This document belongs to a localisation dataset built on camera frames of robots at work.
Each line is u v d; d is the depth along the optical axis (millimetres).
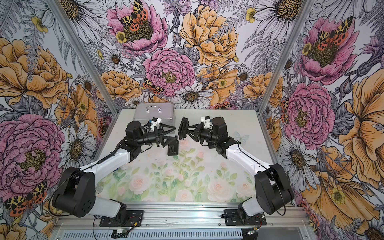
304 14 736
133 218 740
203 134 714
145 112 994
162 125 715
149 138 715
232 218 733
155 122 778
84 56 887
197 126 734
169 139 813
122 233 704
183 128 751
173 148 922
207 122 782
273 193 429
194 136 745
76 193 431
